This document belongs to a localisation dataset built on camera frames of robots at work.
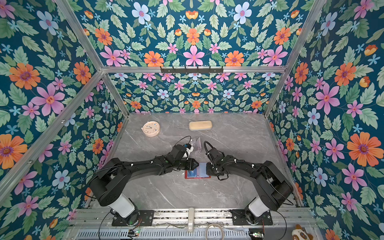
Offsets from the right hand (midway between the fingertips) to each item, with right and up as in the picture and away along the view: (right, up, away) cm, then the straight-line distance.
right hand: (208, 171), depth 89 cm
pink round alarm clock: (-41, +26, +18) cm, 52 cm away
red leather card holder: (-5, 0, -1) cm, 5 cm away
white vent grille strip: (-22, -25, -19) cm, 38 cm away
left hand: (-5, +6, -5) cm, 9 cm away
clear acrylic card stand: (-7, +15, +6) cm, 18 cm away
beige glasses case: (-5, +28, +19) cm, 34 cm away
